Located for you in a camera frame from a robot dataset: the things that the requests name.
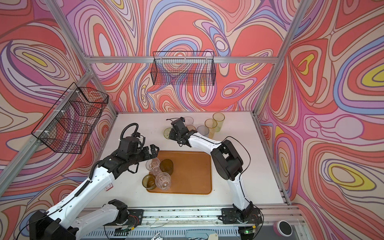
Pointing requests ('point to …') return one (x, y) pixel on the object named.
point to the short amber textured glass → (148, 182)
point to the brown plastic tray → (192, 172)
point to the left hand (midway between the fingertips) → (154, 149)
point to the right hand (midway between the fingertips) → (172, 136)
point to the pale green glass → (166, 132)
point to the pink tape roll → (283, 228)
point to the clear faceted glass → (153, 165)
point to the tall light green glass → (219, 117)
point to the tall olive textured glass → (166, 165)
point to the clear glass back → (163, 181)
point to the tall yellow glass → (211, 124)
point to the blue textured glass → (203, 130)
